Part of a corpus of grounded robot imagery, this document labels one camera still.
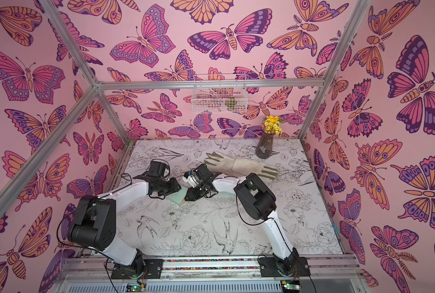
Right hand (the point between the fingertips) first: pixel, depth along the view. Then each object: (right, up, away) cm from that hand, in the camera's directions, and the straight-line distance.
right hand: (187, 196), depth 94 cm
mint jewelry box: (-4, 0, -3) cm, 5 cm away
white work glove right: (+31, +15, +12) cm, 36 cm away
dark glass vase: (+42, +26, +11) cm, 51 cm away
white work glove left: (+19, +16, +13) cm, 28 cm away
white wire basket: (+16, +53, +1) cm, 56 cm away
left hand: (-3, +5, 0) cm, 6 cm away
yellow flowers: (+43, +36, -1) cm, 56 cm away
